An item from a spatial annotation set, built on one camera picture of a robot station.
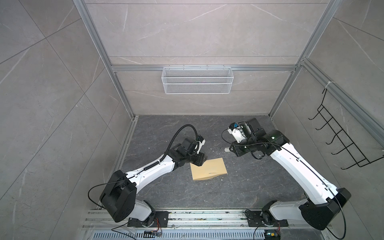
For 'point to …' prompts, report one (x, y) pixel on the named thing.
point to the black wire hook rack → (351, 152)
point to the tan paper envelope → (210, 169)
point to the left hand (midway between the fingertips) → (204, 154)
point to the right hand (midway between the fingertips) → (232, 146)
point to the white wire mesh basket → (197, 80)
